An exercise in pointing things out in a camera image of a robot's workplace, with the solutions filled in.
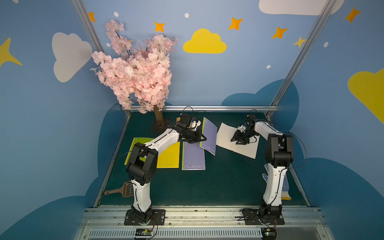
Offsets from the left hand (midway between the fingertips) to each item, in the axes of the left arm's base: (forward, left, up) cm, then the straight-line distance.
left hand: (206, 136), depth 89 cm
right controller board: (-46, -31, -17) cm, 58 cm away
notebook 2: (-6, +8, -13) cm, 17 cm away
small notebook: (+11, -14, -13) cm, 22 cm away
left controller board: (-47, +31, -16) cm, 59 cm away
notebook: (-7, +23, -15) cm, 28 cm away
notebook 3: (+9, -3, -7) cm, 12 cm away
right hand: (+7, -22, -13) cm, 26 cm away
